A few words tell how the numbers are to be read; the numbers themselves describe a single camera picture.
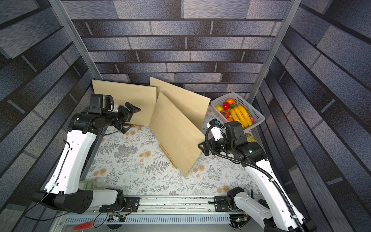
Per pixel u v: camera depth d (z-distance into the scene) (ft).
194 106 2.81
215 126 1.83
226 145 1.79
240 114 3.35
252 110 3.49
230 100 3.61
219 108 3.55
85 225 2.23
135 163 2.91
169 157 2.80
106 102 1.71
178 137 2.59
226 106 3.49
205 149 1.93
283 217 1.20
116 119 1.84
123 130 2.18
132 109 2.02
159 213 2.43
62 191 1.23
